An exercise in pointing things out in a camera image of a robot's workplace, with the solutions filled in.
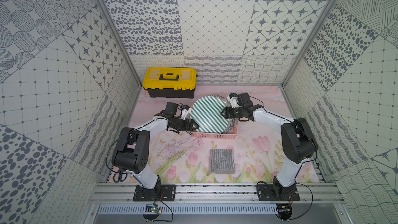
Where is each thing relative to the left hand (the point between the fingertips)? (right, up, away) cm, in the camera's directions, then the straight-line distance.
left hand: (192, 124), depth 91 cm
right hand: (+21, +5, +4) cm, 22 cm away
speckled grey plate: (+22, +12, +5) cm, 25 cm away
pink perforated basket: (+23, -6, +1) cm, 24 cm away
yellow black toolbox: (-16, +26, +9) cm, 32 cm away
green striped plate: (+8, +7, +4) cm, 11 cm away
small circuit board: (-15, -36, -21) cm, 44 cm away
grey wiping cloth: (+17, -19, -7) cm, 26 cm away
